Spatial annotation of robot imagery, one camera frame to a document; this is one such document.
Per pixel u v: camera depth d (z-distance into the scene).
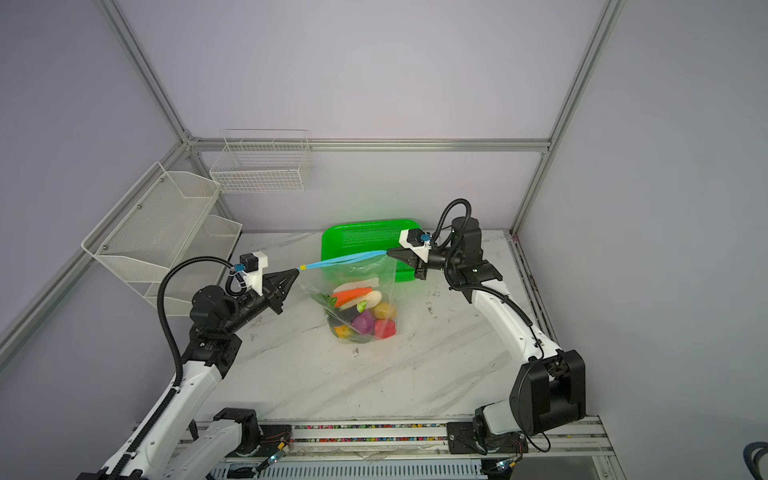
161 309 0.53
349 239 1.10
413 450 0.73
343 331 0.86
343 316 0.80
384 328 0.84
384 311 0.86
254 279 0.61
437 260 0.65
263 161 0.95
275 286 0.64
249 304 0.62
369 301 0.86
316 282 0.73
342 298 0.82
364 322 0.82
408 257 0.66
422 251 0.63
